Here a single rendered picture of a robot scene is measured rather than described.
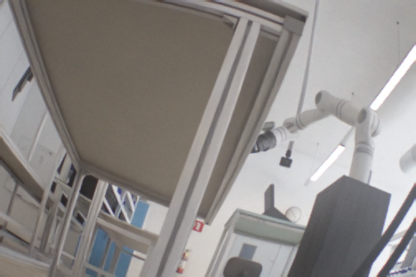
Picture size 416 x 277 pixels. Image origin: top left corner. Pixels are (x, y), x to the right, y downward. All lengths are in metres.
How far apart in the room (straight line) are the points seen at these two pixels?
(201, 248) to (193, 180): 7.13
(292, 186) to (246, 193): 0.86
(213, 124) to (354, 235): 0.68
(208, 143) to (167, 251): 0.21
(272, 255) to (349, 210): 6.86
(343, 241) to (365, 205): 0.14
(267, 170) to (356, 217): 7.11
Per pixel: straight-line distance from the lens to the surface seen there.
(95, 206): 4.02
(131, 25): 1.27
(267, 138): 2.05
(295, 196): 8.42
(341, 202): 1.36
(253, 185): 8.30
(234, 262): 4.21
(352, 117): 1.75
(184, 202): 0.82
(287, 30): 0.97
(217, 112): 0.87
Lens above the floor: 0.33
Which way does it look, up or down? 22 degrees up
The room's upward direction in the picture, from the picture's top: 20 degrees clockwise
